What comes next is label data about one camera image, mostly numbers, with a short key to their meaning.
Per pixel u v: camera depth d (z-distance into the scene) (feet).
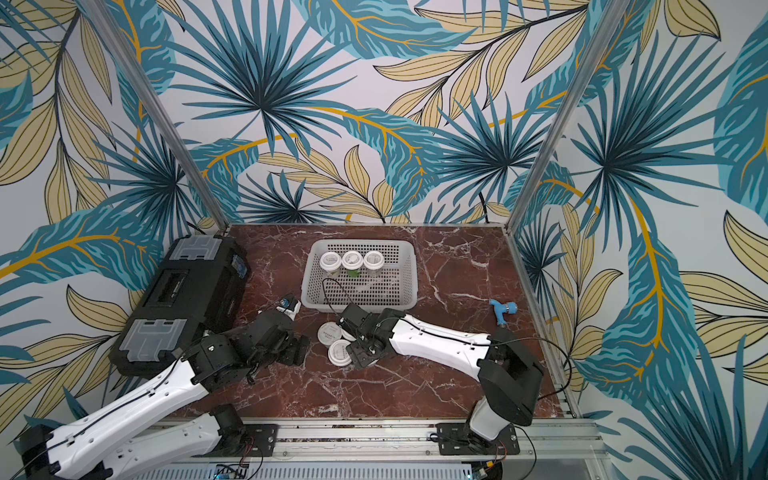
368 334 2.01
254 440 2.39
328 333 2.81
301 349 2.18
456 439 2.38
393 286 3.36
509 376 1.41
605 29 2.31
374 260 3.28
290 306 2.13
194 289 2.67
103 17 2.23
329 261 3.23
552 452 2.30
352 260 3.26
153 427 1.49
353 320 2.04
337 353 2.67
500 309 3.13
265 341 1.76
